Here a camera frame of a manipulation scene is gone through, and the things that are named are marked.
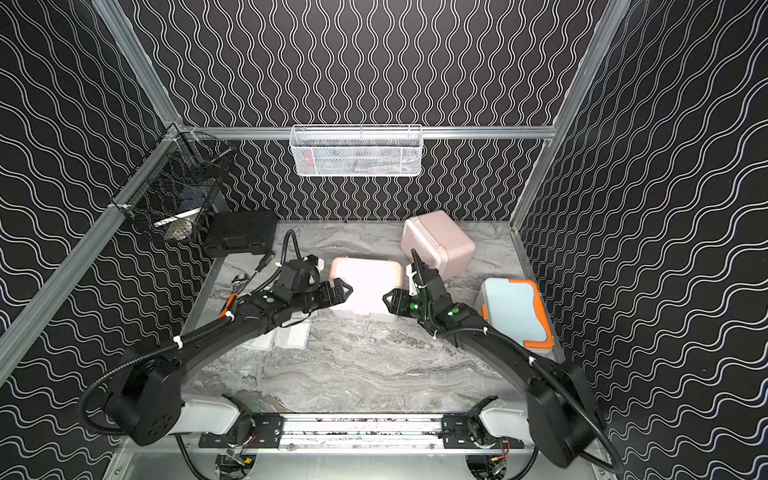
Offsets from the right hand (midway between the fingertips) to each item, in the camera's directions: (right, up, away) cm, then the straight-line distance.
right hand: (390, 299), depth 83 cm
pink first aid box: (+16, +16, +10) cm, 25 cm away
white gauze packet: (-29, -11, +7) cm, 32 cm away
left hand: (-13, +3, 0) cm, 13 cm away
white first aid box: (-6, +5, +1) cm, 8 cm away
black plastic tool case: (-51, +21, +28) cm, 62 cm away
